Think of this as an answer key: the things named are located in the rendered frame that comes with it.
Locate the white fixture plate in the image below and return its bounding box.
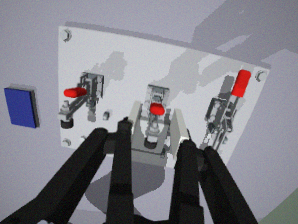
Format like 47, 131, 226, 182
58, 25, 270, 165

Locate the toggle clamp with red handle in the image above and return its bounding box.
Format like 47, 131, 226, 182
206, 70, 251, 152
144, 84, 170, 149

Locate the red-handled toggle clamp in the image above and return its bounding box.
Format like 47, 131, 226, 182
57, 72, 104, 129

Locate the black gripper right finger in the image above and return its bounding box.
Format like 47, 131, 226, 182
169, 108, 258, 224

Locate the blue rectangular plate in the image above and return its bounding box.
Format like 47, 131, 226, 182
4, 86, 40, 128

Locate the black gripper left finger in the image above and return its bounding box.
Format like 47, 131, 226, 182
0, 100, 141, 224

